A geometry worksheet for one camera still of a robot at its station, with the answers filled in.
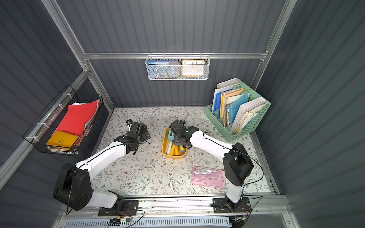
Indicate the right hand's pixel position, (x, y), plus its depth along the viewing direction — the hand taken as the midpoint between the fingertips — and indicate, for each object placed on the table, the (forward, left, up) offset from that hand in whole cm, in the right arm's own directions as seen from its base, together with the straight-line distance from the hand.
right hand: (183, 138), depth 87 cm
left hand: (+2, +28, +2) cm, 28 cm away
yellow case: (-13, +55, +19) cm, 60 cm away
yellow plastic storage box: (-5, +4, -10) cm, 11 cm away
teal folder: (+18, -33, +9) cm, 39 cm away
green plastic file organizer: (+14, -26, -5) cm, 30 cm away
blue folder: (+28, -24, +3) cm, 37 cm away
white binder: (+15, -37, +13) cm, 42 cm away
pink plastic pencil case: (-20, -17, -11) cm, 29 cm away
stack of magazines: (+16, -30, -1) cm, 34 cm away
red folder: (+1, +55, +20) cm, 59 cm away
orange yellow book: (+27, -28, +10) cm, 40 cm away
